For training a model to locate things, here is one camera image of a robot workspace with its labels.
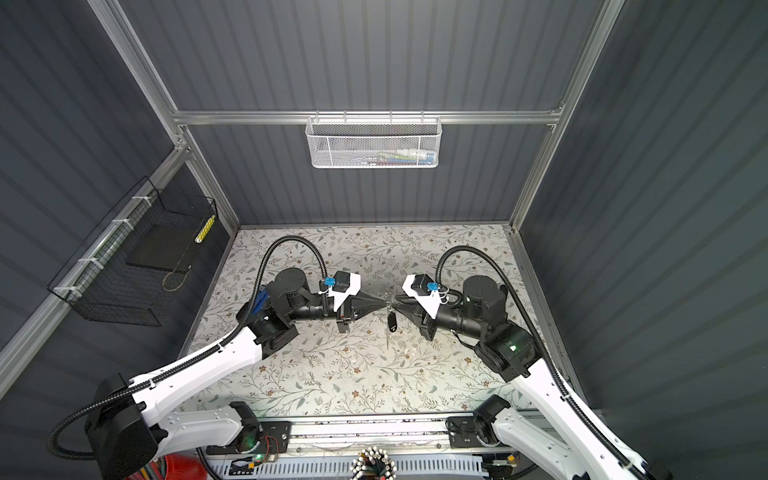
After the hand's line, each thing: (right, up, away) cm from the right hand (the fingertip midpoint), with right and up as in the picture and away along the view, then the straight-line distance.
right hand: (401, 302), depth 63 cm
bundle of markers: (-6, -29, -7) cm, 31 cm away
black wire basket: (-66, +7, +9) cm, 67 cm away
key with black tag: (-2, -4, +1) cm, 5 cm away
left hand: (-3, 0, -1) cm, 3 cm away
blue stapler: (-45, -5, +33) cm, 56 cm away
